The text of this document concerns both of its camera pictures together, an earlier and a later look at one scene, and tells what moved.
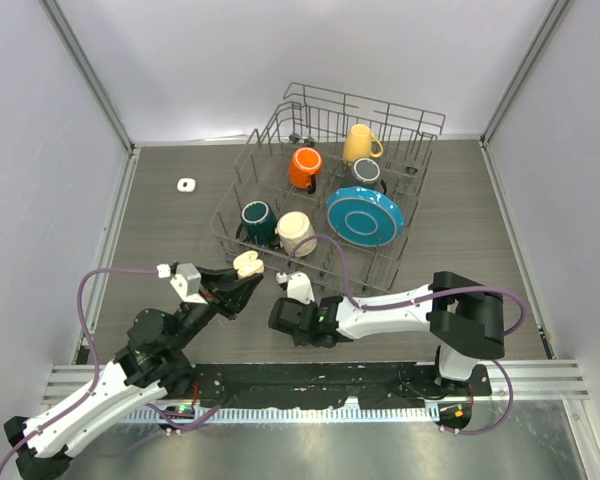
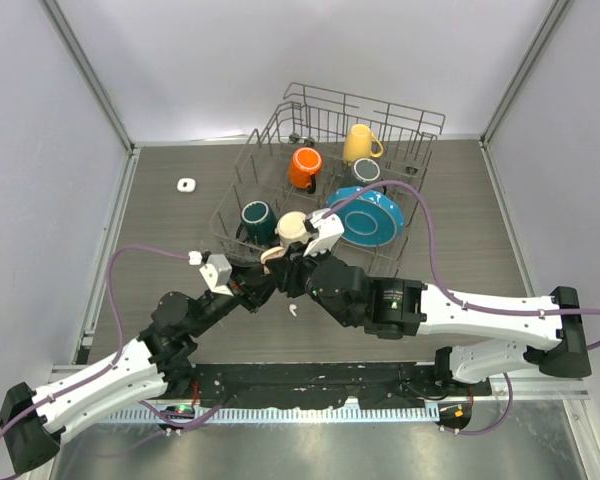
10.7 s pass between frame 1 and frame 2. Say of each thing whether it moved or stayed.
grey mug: stayed
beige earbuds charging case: moved
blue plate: stayed
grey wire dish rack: stayed
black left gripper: moved
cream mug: stayed
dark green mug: stayed
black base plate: stayed
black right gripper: moved
